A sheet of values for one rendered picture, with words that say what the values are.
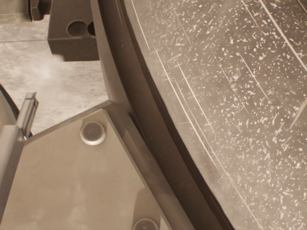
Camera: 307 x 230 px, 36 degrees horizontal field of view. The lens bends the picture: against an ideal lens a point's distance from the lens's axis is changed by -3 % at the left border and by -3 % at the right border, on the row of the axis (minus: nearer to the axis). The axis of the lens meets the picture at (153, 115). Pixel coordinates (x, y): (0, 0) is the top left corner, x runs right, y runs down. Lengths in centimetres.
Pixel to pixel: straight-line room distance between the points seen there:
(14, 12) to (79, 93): 130
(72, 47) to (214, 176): 18
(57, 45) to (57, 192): 16
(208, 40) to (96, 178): 6
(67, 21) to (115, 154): 16
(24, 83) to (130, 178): 141
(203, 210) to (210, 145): 3
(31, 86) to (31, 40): 25
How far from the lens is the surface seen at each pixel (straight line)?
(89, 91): 162
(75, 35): 31
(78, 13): 32
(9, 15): 34
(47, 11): 34
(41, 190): 17
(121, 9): 21
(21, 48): 140
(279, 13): 16
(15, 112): 92
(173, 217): 16
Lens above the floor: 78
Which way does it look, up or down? 26 degrees down
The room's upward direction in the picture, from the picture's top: 174 degrees clockwise
